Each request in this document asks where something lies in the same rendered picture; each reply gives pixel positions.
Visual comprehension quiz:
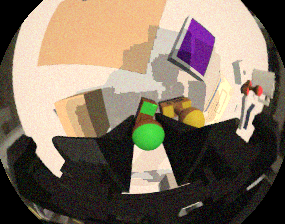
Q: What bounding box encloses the purple ink pad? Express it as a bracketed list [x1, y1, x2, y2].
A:
[167, 15, 218, 81]

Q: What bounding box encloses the cream paper card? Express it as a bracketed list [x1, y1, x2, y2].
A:
[202, 69, 235, 125]

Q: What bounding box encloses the rubber stamp with red knob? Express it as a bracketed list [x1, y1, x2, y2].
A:
[240, 80, 262, 96]

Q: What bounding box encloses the wooden stamp with green knob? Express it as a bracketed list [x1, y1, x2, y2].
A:
[131, 96, 165, 151]

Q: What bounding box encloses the wooden rubber stamp with yellow knob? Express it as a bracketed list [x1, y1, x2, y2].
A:
[158, 96, 205, 128]

